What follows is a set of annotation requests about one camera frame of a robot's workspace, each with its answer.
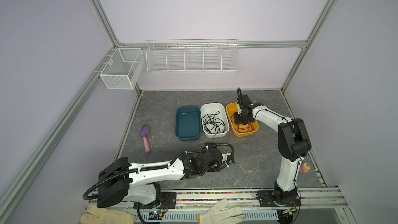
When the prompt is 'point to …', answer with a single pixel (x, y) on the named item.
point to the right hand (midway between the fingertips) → (238, 121)
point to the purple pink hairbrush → (143, 131)
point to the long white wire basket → (192, 56)
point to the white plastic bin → (208, 108)
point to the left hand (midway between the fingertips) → (215, 151)
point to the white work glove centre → (217, 215)
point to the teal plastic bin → (188, 123)
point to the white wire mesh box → (123, 69)
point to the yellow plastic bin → (232, 108)
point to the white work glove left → (96, 215)
